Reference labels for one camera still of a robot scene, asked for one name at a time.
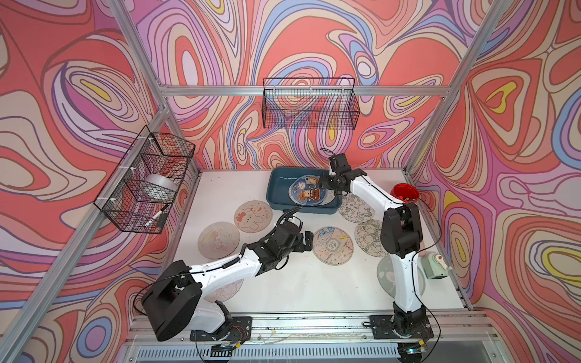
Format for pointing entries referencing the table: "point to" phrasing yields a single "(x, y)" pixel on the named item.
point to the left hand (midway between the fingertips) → (307, 236)
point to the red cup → (405, 193)
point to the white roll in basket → (158, 188)
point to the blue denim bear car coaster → (306, 190)
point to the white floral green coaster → (355, 209)
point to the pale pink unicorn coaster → (225, 293)
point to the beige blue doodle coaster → (333, 246)
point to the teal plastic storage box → (278, 181)
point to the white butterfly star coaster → (330, 197)
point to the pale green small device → (436, 266)
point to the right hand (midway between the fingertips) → (326, 186)
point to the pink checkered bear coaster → (253, 216)
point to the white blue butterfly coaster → (307, 190)
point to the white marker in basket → (156, 215)
